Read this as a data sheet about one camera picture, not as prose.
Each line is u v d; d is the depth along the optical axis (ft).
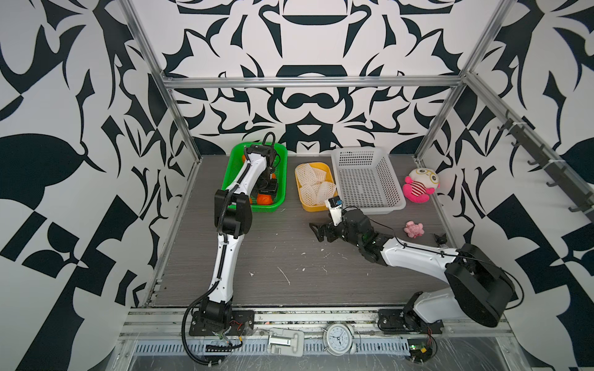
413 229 3.00
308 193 3.17
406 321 2.20
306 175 3.34
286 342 2.28
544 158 1.96
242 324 2.37
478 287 1.42
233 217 2.09
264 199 3.09
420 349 2.33
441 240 2.98
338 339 2.25
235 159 3.44
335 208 2.43
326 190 3.17
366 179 3.65
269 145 3.11
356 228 2.17
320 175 3.52
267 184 2.74
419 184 3.34
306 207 3.18
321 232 2.48
